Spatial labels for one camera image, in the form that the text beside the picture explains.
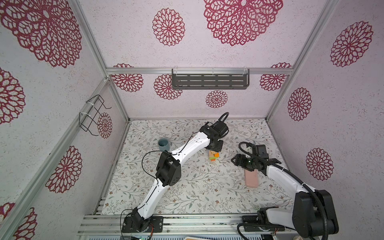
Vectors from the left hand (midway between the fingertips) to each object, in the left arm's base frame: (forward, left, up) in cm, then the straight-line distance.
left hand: (215, 150), depth 90 cm
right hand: (-6, -12, -2) cm, 14 cm away
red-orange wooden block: (-1, 0, -10) cm, 10 cm away
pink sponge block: (-15, -20, -8) cm, 27 cm away
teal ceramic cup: (+10, +33, -7) cm, 35 cm away
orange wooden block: (0, -2, -6) cm, 6 cm away
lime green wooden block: (-1, +2, -9) cm, 9 cm away
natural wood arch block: (0, +2, -4) cm, 4 cm away
